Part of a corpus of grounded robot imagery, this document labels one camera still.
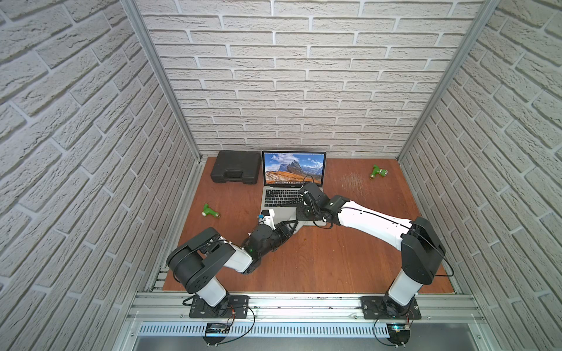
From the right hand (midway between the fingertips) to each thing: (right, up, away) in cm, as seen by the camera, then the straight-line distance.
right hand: (299, 211), depth 86 cm
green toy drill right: (+42, +18, +26) cm, 53 cm away
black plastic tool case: (-31, +20, +23) cm, 44 cm away
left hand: (0, -4, -3) cm, 5 cm away
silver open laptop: (-7, +16, +15) cm, 23 cm away
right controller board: (+32, -37, -17) cm, 52 cm away
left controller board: (-29, -39, -15) cm, 51 cm away
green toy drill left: (-41, -1, +10) cm, 42 cm away
